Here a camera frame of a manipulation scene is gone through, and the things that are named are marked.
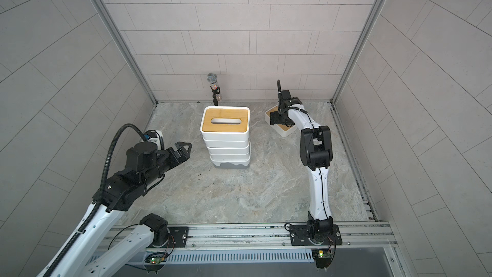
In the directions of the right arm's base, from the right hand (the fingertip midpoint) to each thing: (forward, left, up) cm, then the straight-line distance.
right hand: (279, 119), depth 104 cm
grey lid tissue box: (-27, +25, +19) cm, 41 cm away
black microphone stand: (+7, +32, +26) cm, 42 cm away
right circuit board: (-61, -8, -6) cm, 62 cm away
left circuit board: (-59, +51, 0) cm, 78 cm away
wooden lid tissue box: (-22, +25, +26) cm, 42 cm away
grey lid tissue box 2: (-24, +26, +4) cm, 36 cm away
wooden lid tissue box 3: (-9, 0, +2) cm, 9 cm away
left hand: (-28, +39, +20) cm, 52 cm away
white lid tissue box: (-26, +25, +3) cm, 37 cm away
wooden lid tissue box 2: (-25, +25, +11) cm, 37 cm away
